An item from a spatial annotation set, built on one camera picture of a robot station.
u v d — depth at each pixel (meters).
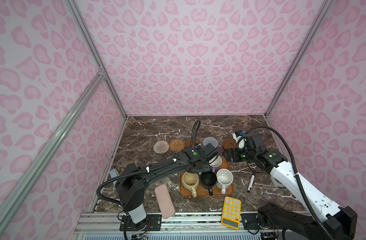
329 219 0.38
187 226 0.72
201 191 0.84
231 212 0.75
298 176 0.46
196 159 0.55
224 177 0.86
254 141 0.58
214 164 0.91
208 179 0.84
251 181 0.86
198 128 0.72
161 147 1.01
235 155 0.68
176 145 1.03
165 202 0.78
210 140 1.04
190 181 0.86
